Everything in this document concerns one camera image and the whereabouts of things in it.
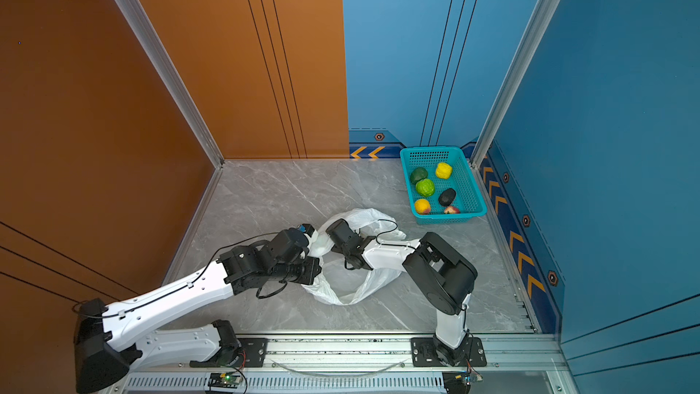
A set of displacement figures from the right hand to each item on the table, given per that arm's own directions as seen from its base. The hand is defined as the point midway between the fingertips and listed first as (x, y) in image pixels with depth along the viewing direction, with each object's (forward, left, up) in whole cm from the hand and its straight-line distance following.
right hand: (339, 239), depth 94 cm
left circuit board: (-40, +29, -4) cm, 49 cm away
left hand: (-16, +2, +12) cm, 20 cm away
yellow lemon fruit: (+31, -41, +2) cm, 52 cm away
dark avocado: (+17, -40, +2) cm, 44 cm away
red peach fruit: (+11, -41, +2) cm, 42 cm away
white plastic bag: (-16, -5, -2) cm, 16 cm away
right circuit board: (-39, -33, -4) cm, 52 cm away
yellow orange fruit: (+11, -30, +4) cm, 32 cm away
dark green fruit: (+28, -31, +3) cm, 42 cm away
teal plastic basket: (+15, -48, +4) cm, 50 cm away
